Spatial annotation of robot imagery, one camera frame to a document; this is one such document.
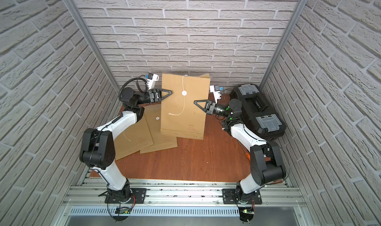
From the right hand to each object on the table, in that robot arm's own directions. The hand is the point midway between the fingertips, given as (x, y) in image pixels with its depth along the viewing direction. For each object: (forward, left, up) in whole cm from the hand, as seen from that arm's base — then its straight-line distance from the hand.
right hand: (196, 103), depth 71 cm
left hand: (+3, +11, +4) cm, 12 cm away
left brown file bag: (-2, +40, -28) cm, 49 cm away
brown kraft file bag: (-4, +8, -5) cm, 10 cm away
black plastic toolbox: (+3, -37, -16) cm, 41 cm away
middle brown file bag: (-1, +24, -33) cm, 40 cm away
